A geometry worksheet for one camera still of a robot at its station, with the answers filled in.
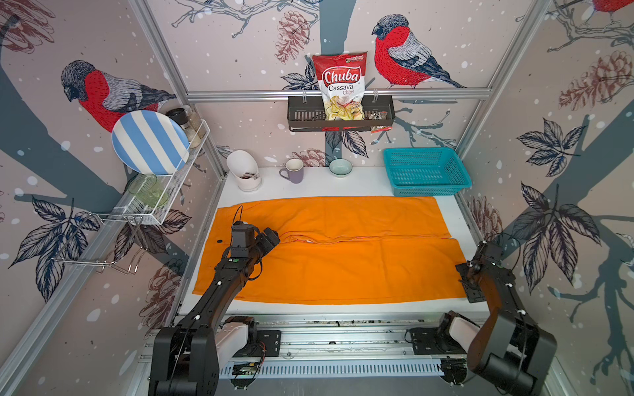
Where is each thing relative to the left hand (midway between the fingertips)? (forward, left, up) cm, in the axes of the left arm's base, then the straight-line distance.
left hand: (274, 233), depth 87 cm
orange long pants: (-2, -25, -10) cm, 27 cm away
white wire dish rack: (-7, +34, +24) cm, 42 cm away
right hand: (-12, -68, -8) cm, 70 cm away
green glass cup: (+1, +33, +25) cm, 41 cm away
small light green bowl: (+41, -26, -8) cm, 49 cm away
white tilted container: (+37, +19, -4) cm, 42 cm away
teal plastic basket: (+42, -69, -11) cm, 82 cm away
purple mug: (+35, -4, -2) cm, 35 cm away
